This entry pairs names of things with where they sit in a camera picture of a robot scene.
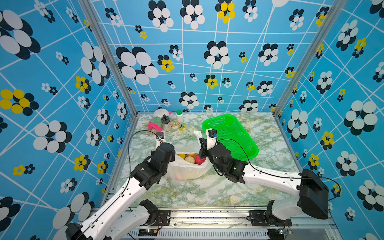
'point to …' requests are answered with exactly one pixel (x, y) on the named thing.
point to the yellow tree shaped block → (181, 126)
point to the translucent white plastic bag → (181, 170)
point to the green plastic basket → (232, 132)
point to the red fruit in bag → (198, 160)
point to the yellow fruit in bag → (183, 156)
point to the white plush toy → (159, 112)
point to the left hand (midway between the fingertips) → (169, 145)
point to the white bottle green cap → (179, 116)
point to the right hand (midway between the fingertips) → (202, 138)
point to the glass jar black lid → (166, 126)
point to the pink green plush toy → (155, 122)
